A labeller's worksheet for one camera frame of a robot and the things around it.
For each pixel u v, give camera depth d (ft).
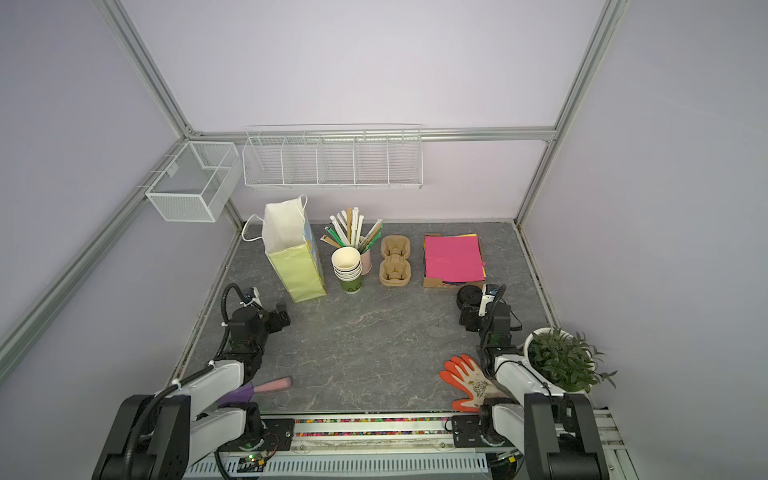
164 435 1.37
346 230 3.25
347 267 2.93
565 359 2.21
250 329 2.27
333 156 3.25
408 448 2.38
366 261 3.32
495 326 2.21
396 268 3.35
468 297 3.08
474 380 2.64
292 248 2.61
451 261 3.58
